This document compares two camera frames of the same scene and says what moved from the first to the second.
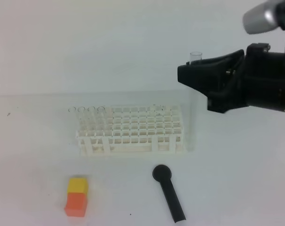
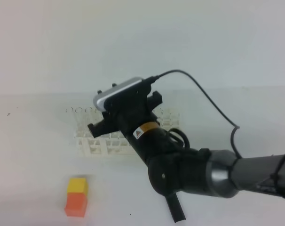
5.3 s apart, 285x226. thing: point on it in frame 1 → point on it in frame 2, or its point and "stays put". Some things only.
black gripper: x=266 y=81 → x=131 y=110
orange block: x=76 y=204 stays put
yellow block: x=77 y=185 stays put
